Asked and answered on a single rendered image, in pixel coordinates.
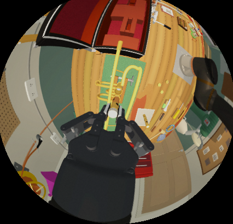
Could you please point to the silver clamp stand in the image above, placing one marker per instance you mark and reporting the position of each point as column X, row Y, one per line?
column 131, row 81

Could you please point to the wooden mallet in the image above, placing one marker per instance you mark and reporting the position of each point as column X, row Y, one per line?
column 160, row 130

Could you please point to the brass piston with white cap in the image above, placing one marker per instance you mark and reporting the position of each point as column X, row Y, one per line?
column 114, row 112

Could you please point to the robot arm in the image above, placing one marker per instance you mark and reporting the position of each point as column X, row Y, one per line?
column 204, row 76

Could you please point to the dark brown tool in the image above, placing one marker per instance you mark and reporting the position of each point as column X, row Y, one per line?
column 161, row 116

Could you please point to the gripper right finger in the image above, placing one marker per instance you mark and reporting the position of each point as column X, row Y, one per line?
column 138, row 135

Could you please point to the large white wall socket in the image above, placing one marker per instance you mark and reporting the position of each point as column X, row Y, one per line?
column 31, row 89

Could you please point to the white paper tag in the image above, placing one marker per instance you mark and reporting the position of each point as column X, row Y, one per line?
column 167, row 10

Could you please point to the white desk lamp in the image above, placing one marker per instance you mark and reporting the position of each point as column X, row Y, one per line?
column 182, row 127

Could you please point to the wooden shelf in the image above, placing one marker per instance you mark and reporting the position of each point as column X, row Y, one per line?
column 27, row 38

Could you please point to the small white wall socket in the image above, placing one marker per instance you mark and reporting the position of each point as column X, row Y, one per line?
column 55, row 138

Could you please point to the black case lid red lining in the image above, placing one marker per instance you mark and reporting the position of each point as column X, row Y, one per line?
column 69, row 18

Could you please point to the brown wooden box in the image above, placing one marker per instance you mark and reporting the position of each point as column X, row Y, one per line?
column 182, row 23

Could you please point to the grey case hinge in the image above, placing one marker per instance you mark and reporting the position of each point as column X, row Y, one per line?
column 89, row 49

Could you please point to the small brass piston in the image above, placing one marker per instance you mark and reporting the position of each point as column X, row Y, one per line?
column 146, row 121

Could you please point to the brown board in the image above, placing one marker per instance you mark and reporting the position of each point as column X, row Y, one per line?
column 227, row 84

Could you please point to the black trumpet case body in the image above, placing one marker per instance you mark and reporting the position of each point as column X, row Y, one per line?
column 125, row 40

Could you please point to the red tool chest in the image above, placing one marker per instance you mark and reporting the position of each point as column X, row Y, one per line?
column 144, row 164

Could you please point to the green felt mat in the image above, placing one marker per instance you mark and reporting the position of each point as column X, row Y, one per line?
column 109, row 64

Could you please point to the cork notice board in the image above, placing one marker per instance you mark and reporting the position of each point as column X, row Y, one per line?
column 209, row 155

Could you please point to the orange cloth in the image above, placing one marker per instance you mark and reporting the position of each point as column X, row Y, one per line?
column 140, row 102

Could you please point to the black plug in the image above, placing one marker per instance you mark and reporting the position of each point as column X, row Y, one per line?
column 39, row 141

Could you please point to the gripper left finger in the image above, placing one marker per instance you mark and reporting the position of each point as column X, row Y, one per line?
column 85, row 117

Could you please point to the white brush black tip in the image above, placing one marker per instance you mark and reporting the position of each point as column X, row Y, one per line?
column 167, row 27

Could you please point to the brown pegboard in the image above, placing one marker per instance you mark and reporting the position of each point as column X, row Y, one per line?
column 8, row 111

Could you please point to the green bench machine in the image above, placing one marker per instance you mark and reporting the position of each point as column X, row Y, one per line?
column 209, row 124

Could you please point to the white paper sheet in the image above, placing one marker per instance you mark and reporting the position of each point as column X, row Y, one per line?
column 144, row 111

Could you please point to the wooden door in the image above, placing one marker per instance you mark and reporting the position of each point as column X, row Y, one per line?
column 164, row 173

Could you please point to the brass trumpet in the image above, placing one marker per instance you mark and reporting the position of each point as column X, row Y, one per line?
column 118, row 53

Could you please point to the magenta funnel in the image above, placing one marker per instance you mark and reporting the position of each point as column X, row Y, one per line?
column 50, row 178

